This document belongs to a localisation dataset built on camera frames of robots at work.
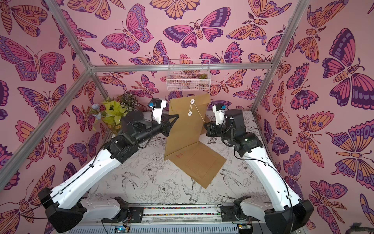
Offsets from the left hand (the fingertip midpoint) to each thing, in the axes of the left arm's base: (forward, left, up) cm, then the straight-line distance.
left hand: (179, 115), depth 61 cm
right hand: (+3, -12, -9) cm, 16 cm away
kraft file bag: (-2, -10, -41) cm, 42 cm away
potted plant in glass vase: (+19, +43, -17) cm, 50 cm away
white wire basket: (+50, -3, -16) cm, 53 cm away
